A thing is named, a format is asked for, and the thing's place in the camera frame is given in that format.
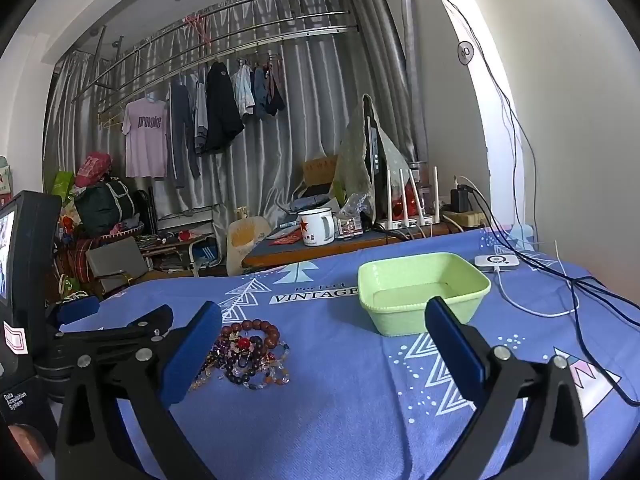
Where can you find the clear plastic bag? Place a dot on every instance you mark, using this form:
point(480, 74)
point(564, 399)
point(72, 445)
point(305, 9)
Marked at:
point(357, 205)

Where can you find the beige tote bag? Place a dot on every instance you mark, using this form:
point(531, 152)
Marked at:
point(245, 245)

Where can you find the light blue shirt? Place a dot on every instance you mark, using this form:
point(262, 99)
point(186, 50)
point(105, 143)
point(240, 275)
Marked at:
point(243, 90)

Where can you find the red packet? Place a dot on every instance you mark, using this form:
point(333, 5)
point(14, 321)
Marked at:
point(285, 240)

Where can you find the green plastic basket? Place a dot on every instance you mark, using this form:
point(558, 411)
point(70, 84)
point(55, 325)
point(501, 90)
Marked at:
point(380, 280)

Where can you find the white enamel mug red star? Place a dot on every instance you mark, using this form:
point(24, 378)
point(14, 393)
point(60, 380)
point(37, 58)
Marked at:
point(312, 230)

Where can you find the pink clothes hanger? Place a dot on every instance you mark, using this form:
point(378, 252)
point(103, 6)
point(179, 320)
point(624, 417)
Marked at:
point(200, 27)

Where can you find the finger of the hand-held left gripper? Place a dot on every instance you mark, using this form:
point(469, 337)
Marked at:
point(125, 327)
point(75, 308)

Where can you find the dark green duffel bag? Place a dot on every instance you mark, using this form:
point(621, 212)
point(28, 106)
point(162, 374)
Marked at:
point(100, 207)

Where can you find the grey box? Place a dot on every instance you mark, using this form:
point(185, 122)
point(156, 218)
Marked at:
point(115, 260)

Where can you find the black monitor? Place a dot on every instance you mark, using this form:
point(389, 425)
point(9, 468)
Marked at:
point(377, 160)

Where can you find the black t-shirt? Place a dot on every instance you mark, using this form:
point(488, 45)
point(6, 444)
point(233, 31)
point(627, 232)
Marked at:
point(220, 110)

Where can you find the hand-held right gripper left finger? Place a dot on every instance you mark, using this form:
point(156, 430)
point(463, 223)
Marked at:
point(192, 355)

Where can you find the grey metal frame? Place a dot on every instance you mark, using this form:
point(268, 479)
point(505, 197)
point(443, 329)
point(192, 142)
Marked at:
point(185, 217)

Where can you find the black power adapter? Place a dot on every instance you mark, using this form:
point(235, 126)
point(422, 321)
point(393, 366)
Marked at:
point(461, 200)

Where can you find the small white device box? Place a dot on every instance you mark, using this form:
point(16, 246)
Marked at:
point(495, 261)

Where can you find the small printed box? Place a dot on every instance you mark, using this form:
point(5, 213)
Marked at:
point(347, 227)

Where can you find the white router with antennas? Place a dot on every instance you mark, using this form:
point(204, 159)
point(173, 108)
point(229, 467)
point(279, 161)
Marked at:
point(400, 222)

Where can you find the blue printed bedsheet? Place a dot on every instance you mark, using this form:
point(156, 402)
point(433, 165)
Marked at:
point(350, 410)

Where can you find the blue striped shoebox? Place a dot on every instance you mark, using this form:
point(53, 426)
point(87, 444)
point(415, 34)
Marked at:
point(205, 257)

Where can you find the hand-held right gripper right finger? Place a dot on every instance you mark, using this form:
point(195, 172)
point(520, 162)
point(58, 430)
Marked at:
point(452, 355)

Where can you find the grey curtain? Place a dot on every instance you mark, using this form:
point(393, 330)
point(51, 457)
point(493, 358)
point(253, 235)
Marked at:
point(310, 110)

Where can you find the cardboard box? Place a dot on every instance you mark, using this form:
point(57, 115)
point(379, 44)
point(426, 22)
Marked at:
point(320, 170)

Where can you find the metal drying rack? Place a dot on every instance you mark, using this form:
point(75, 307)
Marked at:
point(320, 32)

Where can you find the lace cover cloth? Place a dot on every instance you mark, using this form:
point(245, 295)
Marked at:
point(352, 160)

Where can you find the wooden desk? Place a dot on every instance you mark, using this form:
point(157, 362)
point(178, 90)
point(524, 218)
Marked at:
point(320, 252)

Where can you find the grey long garment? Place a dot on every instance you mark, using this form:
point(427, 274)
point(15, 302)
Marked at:
point(180, 125)

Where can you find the beige power strip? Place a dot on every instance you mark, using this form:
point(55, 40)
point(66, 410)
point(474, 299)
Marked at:
point(470, 219)

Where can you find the dark blue shorts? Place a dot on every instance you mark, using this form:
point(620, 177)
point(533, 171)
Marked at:
point(267, 90)

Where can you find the pink t-shirt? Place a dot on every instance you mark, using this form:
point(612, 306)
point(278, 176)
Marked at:
point(145, 145)

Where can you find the pink bag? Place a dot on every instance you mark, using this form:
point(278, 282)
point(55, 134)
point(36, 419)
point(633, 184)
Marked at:
point(95, 167)

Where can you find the grey striped shirt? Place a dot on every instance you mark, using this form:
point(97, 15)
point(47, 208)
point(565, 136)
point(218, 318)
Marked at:
point(200, 120)

